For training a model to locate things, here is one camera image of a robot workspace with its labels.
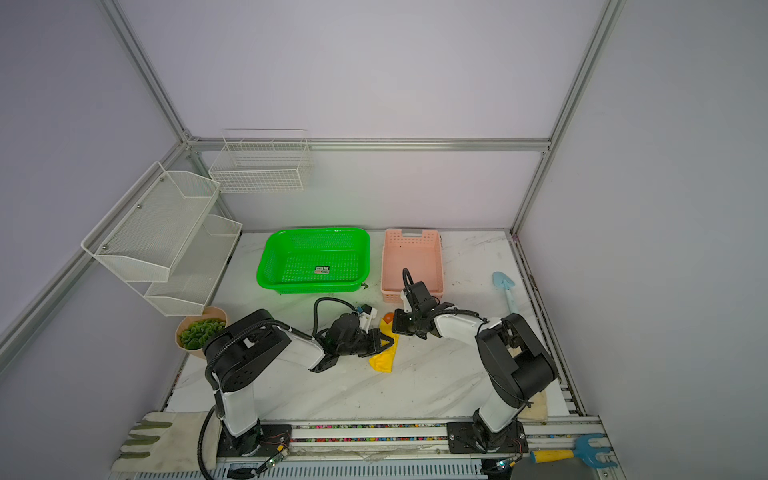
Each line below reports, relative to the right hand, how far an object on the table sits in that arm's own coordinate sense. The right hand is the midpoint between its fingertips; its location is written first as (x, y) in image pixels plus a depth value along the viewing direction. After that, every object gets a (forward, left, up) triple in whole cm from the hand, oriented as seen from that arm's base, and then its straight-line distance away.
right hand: (390, 324), depth 91 cm
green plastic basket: (+28, +30, -2) cm, 41 cm away
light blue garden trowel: (+19, -40, -3) cm, 44 cm away
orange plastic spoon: (+3, +1, -1) cm, 3 cm away
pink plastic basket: (+32, -11, -4) cm, 34 cm away
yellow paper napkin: (-10, +1, -2) cm, 10 cm away
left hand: (-6, -1, -2) cm, 6 cm away
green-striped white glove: (-32, +55, -2) cm, 63 cm away
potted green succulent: (-8, +54, +10) cm, 55 cm away
